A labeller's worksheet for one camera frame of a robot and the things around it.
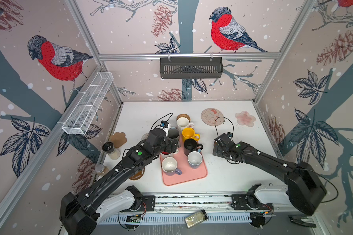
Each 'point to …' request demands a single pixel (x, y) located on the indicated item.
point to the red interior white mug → (167, 154)
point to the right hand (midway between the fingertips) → (219, 154)
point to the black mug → (190, 145)
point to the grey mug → (173, 133)
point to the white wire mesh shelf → (88, 103)
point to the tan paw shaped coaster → (118, 139)
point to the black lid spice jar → (112, 152)
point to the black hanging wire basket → (174, 68)
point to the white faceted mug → (183, 123)
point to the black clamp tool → (302, 220)
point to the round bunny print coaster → (209, 116)
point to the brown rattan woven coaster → (184, 115)
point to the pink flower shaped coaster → (244, 118)
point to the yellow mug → (189, 133)
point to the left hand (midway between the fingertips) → (170, 138)
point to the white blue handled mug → (194, 158)
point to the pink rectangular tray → (189, 174)
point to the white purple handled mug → (169, 166)
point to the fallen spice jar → (196, 218)
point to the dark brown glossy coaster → (138, 176)
